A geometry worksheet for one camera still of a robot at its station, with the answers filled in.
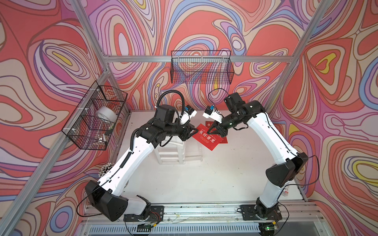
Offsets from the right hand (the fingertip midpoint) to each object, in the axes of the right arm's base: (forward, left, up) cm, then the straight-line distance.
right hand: (210, 135), depth 72 cm
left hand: (+1, +7, +5) cm, 8 cm away
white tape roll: (+12, +53, +6) cm, 54 cm away
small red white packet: (-21, -40, -26) cm, 52 cm away
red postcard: (-1, 0, -3) cm, 3 cm away
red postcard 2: (+14, -14, -27) cm, 33 cm away
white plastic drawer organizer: (-1, +21, -12) cm, 24 cm away
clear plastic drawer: (+6, +8, -27) cm, 28 cm away
